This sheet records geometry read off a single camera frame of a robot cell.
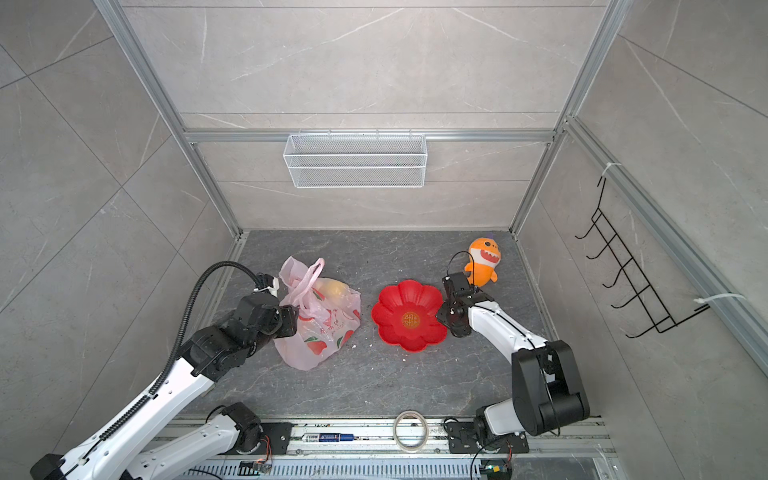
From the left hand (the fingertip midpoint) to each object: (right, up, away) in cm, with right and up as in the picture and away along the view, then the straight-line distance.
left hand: (292, 305), depth 74 cm
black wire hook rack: (+80, 0, -13) cm, 82 cm away
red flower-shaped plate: (+30, -7, +21) cm, 38 cm away
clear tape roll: (+34, -32, -1) cm, 47 cm away
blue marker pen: (+10, -33, -1) cm, 34 cm away
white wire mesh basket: (+13, +45, +26) cm, 54 cm away
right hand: (+42, -6, +17) cm, 46 cm away
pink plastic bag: (+8, -3, +4) cm, 10 cm away
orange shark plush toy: (+58, +13, +27) cm, 66 cm away
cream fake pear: (+6, +2, +21) cm, 22 cm away
